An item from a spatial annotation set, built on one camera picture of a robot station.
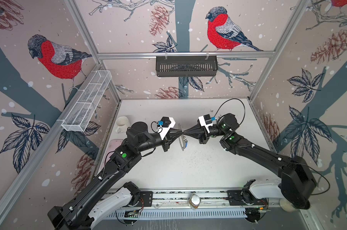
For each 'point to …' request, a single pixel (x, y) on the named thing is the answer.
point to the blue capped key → (186, 142)
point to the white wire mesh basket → (87, 100)
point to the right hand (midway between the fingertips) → (182, 135)
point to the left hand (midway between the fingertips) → (180, 132)
